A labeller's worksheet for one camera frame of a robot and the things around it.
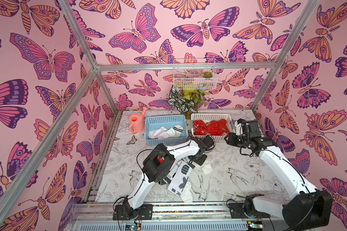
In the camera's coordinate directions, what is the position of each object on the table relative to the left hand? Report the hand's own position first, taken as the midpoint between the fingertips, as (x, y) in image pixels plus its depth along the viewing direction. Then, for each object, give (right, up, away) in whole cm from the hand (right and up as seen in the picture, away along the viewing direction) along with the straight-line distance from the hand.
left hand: (200, 160), depth 92 cm
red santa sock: (+20, +18, +10) cm, 28 cm away
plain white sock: (-27, +17, +10) cm, 34 cm away
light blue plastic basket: (-21, +20, +12) cm, 32 cm away
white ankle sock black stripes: (+3, -3, -3) cm, 5 cm away
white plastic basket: (+13, +23, +8) cm, 27 cm away
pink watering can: (-43, +25, +8) cm, 50 cm away
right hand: (+15, +16, -10) cm, 24 cm away
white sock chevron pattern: (-14, -6, -9) cm, 18 cm away
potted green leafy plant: (-9, +38, +2) cm, 39 cm away
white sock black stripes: (-15, +18, +14) cm, 27 cm away
